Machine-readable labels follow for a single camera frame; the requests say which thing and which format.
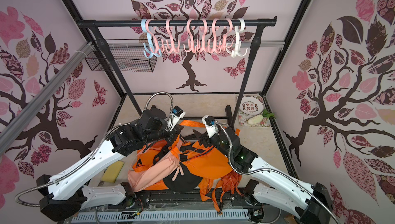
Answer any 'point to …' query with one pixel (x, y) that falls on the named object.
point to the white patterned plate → (251, 105)
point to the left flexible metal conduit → (95, 147)
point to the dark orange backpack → (230, 181)
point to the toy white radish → (256, 118)
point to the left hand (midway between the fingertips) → (180, 130)
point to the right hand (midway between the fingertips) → (200, 124)
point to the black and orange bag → (181, 178)
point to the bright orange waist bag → (206, 162)
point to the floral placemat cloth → (243, 119)
